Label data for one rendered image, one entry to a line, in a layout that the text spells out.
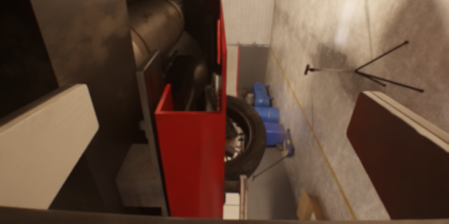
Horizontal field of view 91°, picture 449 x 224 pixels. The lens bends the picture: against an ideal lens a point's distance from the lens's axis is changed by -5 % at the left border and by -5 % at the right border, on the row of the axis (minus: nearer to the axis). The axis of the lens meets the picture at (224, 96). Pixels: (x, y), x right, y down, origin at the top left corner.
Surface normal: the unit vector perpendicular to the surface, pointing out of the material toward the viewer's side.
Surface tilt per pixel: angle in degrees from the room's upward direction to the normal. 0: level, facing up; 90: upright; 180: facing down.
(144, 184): 92
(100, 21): 180
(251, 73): 90
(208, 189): 92
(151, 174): 90
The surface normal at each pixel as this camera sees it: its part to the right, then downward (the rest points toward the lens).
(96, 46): 1.00, 0.03
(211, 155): 0.02, 0.48
